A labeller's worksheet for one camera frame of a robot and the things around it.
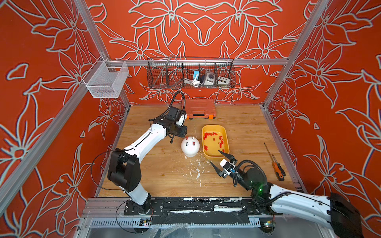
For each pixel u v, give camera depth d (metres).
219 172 0.65
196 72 0.84
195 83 0.85
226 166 0.58
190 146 0.85
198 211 0.73
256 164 0.49
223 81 0.94
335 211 0.43
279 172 0.81
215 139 0.98
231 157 0.67
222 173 0.64
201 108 1.14
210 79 0.90
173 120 0.65
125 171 0.44
